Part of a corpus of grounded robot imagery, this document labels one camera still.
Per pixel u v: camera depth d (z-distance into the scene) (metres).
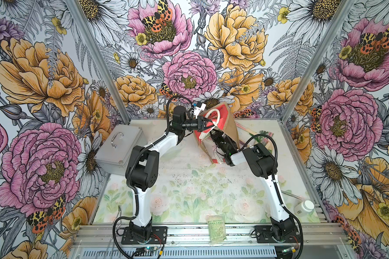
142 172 0.53
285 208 0.64
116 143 0.87
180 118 0.73
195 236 0.76
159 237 0.73
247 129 1.15
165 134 0.66
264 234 0.74
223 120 0.82
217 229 0.73
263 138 1.08
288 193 0.87
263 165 0.64
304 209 0.74
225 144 0.88
